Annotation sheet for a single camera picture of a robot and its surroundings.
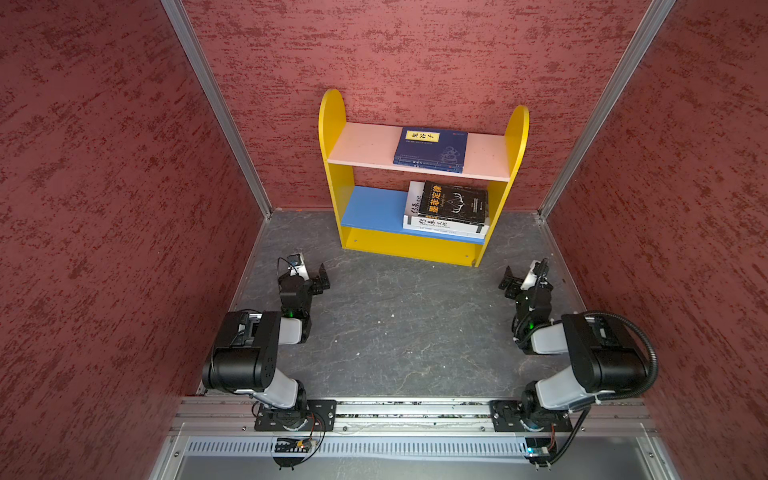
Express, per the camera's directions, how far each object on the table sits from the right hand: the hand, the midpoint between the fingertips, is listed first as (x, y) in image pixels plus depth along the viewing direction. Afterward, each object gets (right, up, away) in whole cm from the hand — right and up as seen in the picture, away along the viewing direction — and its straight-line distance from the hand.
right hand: (521, 274), depth 92 cm
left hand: (-68, +1, +2) cm, 68 cm away
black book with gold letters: (-21, +23, +3) cm, 31 cm away
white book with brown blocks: (-23, +15, 0) cm, 27 cm away
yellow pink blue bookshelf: (-48, +18, +6) cm, 51 cm away
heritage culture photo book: (-33, +25, +5) cm, 42 cm away
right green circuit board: (-5, -40, -21) cm, 45 cm away
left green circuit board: (-65, -40, -20) cm, 79 cm away
